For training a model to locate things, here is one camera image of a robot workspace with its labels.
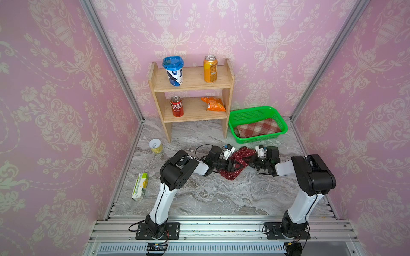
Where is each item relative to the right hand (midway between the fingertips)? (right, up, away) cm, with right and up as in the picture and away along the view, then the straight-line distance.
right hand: (243, 158), depth 96 cm
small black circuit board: (-45, -37, -24) cm, 63 cm away
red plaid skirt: (+15, +20, +9) cm, 27 cm away
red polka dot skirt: (-2, +3, +1) cm, 4 cm away
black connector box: (+17, -37, -24) cm, 48 cm away
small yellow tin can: (-54, +8, +3) cm, 55 cm away
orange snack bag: (-18, +32, -5) cm, 37 cm away
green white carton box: (-57, -13, -12) cm, 60 cm away
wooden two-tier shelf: (-30, +30, +1) cm, 43 cm away
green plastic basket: (+2, +28, +23) cm, 36 cm away
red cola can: (-38, +30, -11) cm, 49 cm away
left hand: (-3, -4, -5) cm, 7 cm away
